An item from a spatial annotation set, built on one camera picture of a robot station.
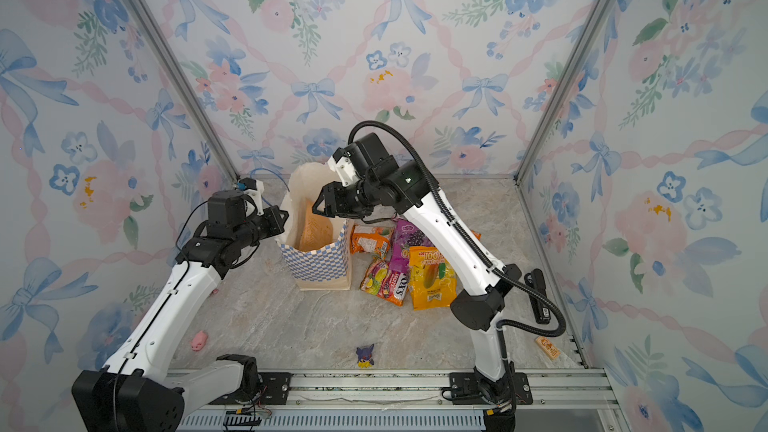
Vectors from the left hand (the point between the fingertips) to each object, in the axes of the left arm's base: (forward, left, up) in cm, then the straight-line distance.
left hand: (288, 209), depth 77 cm
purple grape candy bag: (+6, -31, -20) cm, 37 cm away
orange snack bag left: (+5, -22, -21) cm, 31 cm away
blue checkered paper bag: (-12, -10, -9) cm, 18 cm away
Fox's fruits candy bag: (-10, -26, -24) cm, 37 cm away
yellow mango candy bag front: (-9, -39, -20) cm, 44 cm away
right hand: (-7, -11, +9) cm, 16 cm away
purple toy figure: (-30, -20, -22) cm, 42 cm away
